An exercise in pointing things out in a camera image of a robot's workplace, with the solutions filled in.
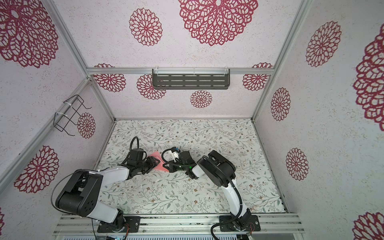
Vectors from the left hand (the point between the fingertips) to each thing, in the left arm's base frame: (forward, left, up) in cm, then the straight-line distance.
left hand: (158, 165), depth 93 cm
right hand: (0, -3, +1) cm, 3 cm away
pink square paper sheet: (-2, -1, +1) cm, 2 cm away
